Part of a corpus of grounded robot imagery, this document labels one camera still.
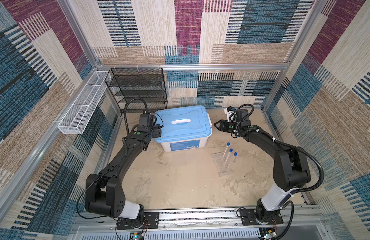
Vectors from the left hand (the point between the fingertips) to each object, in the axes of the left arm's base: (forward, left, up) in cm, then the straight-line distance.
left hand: (152, 126), depth 86 cm
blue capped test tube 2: (-14, -43, -4) cm, 45 cm away
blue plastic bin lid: (+3, -17, -1) cm, 18 cm away
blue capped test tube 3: (-16, -45, -4) cm, 48 cm away
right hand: (+3, -38, -4) cm, 38 cm away
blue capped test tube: (-10, -42, -4) cm, 43 cm away
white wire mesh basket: (-8, +33, +14) cm, 37 cm away
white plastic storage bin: (-5, -22, -13) cm, 25 cm away
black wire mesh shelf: (+36, +16, -3) cm, 39 cm away
